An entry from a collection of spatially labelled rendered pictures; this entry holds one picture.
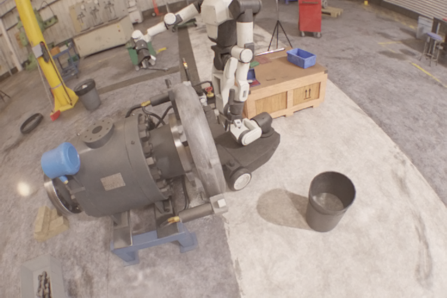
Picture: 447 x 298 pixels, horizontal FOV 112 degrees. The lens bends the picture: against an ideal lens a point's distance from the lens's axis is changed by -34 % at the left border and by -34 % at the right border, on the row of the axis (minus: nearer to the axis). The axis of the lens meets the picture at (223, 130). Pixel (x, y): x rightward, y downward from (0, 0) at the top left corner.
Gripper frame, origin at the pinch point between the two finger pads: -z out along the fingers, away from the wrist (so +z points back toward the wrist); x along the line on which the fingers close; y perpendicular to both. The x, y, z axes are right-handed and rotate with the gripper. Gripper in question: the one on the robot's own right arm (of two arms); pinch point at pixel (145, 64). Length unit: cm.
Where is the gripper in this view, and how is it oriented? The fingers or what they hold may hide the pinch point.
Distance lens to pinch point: 157.4
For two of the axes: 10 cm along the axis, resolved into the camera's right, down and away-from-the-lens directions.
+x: -7.2, 3.5, 5.9
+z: -3.2, -9.3, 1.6
